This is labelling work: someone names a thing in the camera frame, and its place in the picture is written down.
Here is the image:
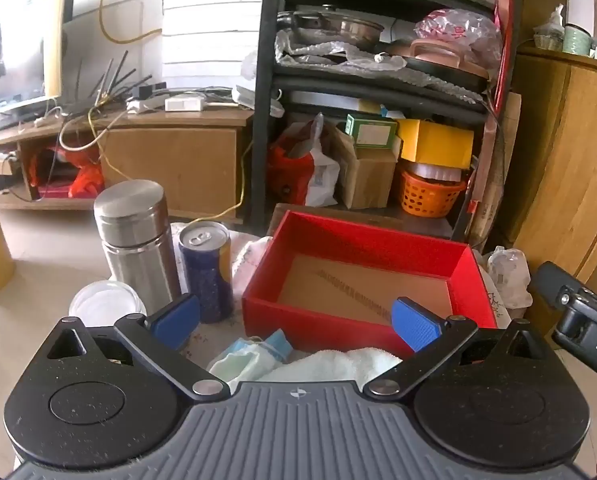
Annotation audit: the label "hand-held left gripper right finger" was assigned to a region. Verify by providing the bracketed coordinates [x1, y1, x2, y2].
[363, 297, 545, 401]

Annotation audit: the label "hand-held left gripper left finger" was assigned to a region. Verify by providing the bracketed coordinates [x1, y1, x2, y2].
[46, 293, 232, 402]

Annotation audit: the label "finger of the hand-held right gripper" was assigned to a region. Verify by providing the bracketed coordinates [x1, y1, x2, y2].
[529, 261, 579, 311]

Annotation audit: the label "blue face mask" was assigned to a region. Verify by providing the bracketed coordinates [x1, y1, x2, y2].
[207, 329, 293, 386]

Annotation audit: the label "red cardboard box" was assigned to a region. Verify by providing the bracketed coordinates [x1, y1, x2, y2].
[242, 210, 497, 358]

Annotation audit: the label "pale green towel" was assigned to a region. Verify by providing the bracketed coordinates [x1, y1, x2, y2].
[256, 347, 404, 393]

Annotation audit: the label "white plastic bag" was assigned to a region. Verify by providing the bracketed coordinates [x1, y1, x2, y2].
[486, 246, 533, 308]

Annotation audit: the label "blue and yellow drink can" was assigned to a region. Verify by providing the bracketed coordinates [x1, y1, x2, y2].
[178, 221, 234, 324]

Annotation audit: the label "stainless steel thermos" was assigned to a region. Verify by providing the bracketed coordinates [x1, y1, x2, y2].
[93, 179, 182, 306]

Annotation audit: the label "wooden cabinet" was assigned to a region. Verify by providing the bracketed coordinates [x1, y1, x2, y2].
[499, 45, 597, 321]

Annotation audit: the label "brown cardboard sheet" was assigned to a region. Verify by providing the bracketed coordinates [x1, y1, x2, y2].
[471, 92, 522, 256]

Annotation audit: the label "orange plastic basket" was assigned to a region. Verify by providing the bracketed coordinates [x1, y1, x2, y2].
[400, 167, 468, 218]

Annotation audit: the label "brown cardboard box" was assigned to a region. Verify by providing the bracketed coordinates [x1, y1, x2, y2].
[336, 130, 399, 210]

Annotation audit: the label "stack of clear plastic tubs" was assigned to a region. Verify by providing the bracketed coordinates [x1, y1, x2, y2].
[409, 160, 464, 183]

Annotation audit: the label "wooden tv stand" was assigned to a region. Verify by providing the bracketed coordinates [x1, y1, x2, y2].
[0, 107, 254, 223]

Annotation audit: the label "red plastic bags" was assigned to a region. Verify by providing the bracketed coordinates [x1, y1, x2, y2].
[28, 147, 104, 201]

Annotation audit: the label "yellow box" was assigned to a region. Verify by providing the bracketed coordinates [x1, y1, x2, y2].
[396, 119, 474, 170]

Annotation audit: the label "red and white bag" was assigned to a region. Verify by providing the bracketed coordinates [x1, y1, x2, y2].
[268, 115, 340, 207]

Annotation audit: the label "green box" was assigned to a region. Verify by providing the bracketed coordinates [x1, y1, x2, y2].
[345, 113, 398, 149]

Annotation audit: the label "white power adapter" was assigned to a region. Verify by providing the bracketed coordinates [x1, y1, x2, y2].
[165, 94, 206, 112]

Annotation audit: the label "white power strip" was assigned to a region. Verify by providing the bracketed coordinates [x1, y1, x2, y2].
[126, 95, 166, 113]

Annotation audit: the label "black metal shelf rack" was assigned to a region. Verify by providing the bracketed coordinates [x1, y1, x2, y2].
[251, 0, 524, 241]

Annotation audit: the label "black router with antennas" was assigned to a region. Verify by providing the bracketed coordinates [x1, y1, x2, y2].
[61, 50, 154, 111]

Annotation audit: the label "green ceramic jar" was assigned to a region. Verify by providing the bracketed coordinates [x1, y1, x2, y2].
[563, 24, 593, 57]

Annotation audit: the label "pink pan lid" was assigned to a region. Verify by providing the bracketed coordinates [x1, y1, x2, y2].
[409, 37, 489, 76]

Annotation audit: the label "pink printed plastic bag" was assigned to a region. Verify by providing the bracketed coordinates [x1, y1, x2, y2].
[415, 10, 502, 61]

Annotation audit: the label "long red box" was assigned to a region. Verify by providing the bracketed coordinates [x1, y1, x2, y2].
[493, 0, 524, 106]

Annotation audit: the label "clear bubble wrap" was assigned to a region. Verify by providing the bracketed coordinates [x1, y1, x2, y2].
[274, 30, 409, 68]

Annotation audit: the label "stainless steel pot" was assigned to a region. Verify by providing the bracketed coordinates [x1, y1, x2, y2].
[277, 7, 385, 51]

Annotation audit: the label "flat screen television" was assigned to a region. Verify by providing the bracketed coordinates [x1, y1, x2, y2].
[0, 0, 66, 116]

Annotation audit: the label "yellow cable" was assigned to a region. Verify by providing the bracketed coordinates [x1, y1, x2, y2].
[86, 0, 256, 226]

